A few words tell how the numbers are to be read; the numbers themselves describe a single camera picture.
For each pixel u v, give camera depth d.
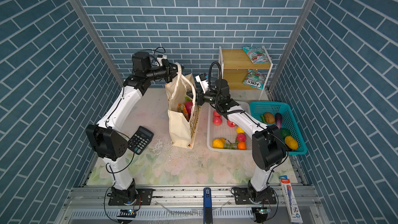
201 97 0.71
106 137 0.47
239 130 0.93
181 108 0.90
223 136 0.94
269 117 0.99
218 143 0.85
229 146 0.88
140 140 0.90
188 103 0.96
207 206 0.70
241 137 0.89
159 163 0.85
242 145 0.86
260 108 1.02
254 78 1.02
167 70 0.67
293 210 0.69
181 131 0.80
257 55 0.89
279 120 1.00
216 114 1.01
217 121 0.96
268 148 0.47
